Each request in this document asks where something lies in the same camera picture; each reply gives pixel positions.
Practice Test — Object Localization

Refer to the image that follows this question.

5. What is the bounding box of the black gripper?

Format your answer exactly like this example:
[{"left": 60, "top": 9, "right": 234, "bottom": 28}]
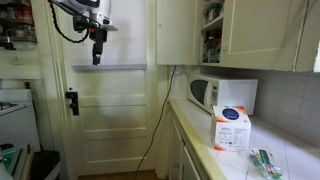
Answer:
[{"left": 88, "top": 27, "right": 109, "bottom": 66}]

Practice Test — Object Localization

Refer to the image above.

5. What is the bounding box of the cream cupboard door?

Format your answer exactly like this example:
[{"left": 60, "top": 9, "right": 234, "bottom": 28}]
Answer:
[
  {"left": 156, "top": 0, "right": 201, "bottom": 66},
  {"left": 219, "top": 0, "right": 308, "bottom": 72}
]

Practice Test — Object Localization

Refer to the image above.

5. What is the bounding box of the white door blind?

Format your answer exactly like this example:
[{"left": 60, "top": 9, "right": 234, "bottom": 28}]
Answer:
[{"left": 68, "top": 0, "right": 148, "bottom": 72}]

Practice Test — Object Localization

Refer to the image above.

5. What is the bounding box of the black door lock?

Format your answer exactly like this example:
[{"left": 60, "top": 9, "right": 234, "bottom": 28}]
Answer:
[{"left": 65, "top": 91, "right": 80, "bottom": 117}]

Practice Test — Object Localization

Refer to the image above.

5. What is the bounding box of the cream panelled room door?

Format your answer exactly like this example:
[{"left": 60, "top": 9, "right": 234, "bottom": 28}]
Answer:
[{"left": 54, "top": 0, "right": 158, "bottom": 176}]

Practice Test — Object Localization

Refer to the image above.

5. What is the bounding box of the white stove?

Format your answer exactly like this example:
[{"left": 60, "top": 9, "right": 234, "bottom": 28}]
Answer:
[{"left": 0, "top": 88, "right": 42, "bottom": 153}]

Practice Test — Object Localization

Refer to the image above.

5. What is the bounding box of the green box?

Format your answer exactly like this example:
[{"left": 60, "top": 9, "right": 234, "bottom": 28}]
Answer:
[{"left": 208, "top": 49, "right": 219, "bottom": 64}]

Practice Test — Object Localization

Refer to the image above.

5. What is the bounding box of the cream base cabinet door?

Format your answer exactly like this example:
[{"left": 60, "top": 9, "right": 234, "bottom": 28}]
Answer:
[
  {"left": 181, "top": 146, "right": 203, "bottom": 180},
  {"left": 169, "top": 118, "right": 185, "bottom": 180}
]

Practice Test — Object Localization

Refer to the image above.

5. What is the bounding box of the metal framed glass panel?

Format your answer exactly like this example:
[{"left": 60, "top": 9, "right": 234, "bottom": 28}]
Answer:
[{"left": 0, "top": 143, "right": 34, "bottom": 180}]

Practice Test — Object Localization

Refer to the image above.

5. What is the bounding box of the white microwave oven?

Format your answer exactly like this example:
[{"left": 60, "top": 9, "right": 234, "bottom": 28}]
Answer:
[{"left": 187, "top": 73, "right": 259, "bottom": 116}]

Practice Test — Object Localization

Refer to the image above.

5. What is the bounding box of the white box with blue circle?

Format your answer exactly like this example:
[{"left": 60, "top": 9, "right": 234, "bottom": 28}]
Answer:
[{"left": 210, "top": 105, "right": 252, "bottom": 153}]

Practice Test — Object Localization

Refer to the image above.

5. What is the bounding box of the green red plastic packet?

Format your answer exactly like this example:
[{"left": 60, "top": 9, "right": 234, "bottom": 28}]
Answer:
[{"left": 249, "top": 148, "right": 284, "bottom": 180}]

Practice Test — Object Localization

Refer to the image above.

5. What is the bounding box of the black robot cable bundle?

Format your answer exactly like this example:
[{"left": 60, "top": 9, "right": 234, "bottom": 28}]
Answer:
[{"left": 48, "top": 0, "right": 92, "bottom": 44}]

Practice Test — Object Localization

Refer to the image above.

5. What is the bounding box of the cream light switch plate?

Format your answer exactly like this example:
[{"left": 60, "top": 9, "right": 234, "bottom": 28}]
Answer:
[{"left": 11, "top": 53, "right": 24, "bottom": 66}]

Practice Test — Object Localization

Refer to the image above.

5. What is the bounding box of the wall spice rack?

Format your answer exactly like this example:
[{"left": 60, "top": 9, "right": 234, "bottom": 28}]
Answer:
[{"left": 0, "top": 0, "right": 38, "bottom": 51}]

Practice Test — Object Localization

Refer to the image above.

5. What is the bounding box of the black power cable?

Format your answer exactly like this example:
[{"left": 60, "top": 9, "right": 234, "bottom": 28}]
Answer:
[{"left": 133, "top": 64, "right": 178, "bottom": 180}]

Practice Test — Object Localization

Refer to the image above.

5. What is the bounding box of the cream wall cupboard carcass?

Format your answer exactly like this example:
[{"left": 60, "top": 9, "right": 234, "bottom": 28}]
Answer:
[{"left": 199, "top": 0, "right": 320, "bottom": 73}]

